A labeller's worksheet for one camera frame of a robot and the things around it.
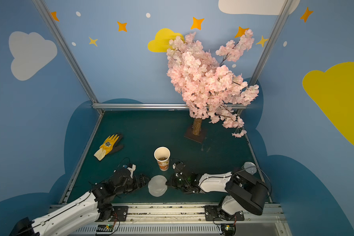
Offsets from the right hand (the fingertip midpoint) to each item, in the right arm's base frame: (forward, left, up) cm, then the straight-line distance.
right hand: (166, 181), depth 83 cm
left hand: (0, +10, +2) cm, 10 cm away
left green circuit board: (-23, +29, -5) cm, 38 cm away
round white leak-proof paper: (-2, +6, -3) cm, 7 cm away
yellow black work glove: (+22, +41, 0) cm, 46 cm away
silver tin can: (+10, -49, +2) cm, 50 cm away
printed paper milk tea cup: (+12, +3, +10) cm, 16 cm away
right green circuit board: (-19, -34, -5) cm, 39 cm away
